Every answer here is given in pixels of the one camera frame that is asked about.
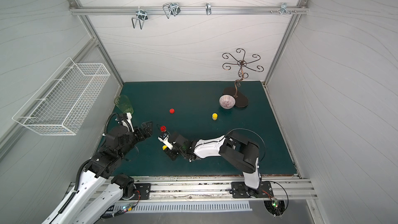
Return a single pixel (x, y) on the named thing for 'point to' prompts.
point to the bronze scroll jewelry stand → (241, 99)
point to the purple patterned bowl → (227, 101)
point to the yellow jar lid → (164, 147)
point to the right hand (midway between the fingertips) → (166, 146)
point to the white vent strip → (190, 206)
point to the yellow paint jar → (214, 116)
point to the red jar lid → (171, 111)
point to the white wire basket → (60, 104)
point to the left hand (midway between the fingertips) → (146, 124)
